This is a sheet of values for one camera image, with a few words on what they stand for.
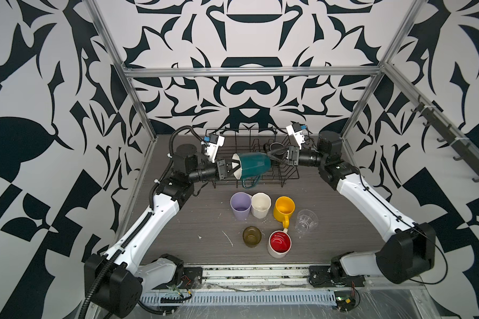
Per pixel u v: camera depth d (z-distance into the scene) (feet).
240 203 2.80
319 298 2.34
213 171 2.01
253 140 3.62
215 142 2.05
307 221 2.87
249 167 1.98
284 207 2.94
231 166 2.20
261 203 2.86
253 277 2.49
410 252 1.33
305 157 2.10
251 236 2.71
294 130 2.17
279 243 2.65
